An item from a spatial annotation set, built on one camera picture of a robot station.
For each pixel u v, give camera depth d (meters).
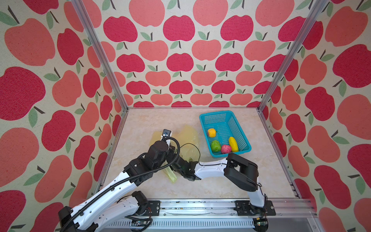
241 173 0.50
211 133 0.99
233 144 0.94
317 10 0.71
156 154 0.52
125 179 0.46
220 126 1.11
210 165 0.58
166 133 0.61
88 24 0.75
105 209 0.44
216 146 0.91
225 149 0.91
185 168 0.66
